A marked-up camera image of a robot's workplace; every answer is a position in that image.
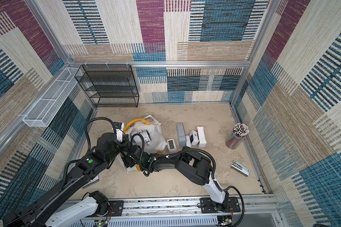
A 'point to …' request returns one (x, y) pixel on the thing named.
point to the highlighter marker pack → (92, 181)
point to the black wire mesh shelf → (109, 85)
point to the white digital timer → (171, 145)
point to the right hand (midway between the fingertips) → (130, 154)
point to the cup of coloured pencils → (237, 136)
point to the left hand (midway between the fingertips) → (128, 135)
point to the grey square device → (182, 135)
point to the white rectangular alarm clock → (201, 136)
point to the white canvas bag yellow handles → (158, 142)
